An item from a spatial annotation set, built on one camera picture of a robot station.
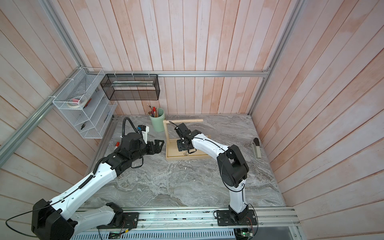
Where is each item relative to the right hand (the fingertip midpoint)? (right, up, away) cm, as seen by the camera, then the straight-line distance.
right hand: (182, 145), depth 94 cm
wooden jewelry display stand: (-8, -5, +10) cm, 14 cm away
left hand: (-13, +2, -15) cm, 20 cm away
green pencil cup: (-18, +15, +9) cm, 25 cm away
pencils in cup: (-19, +22, +3) cm, 29 cm away
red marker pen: (-47, -1, +10) cm, 48 cm away
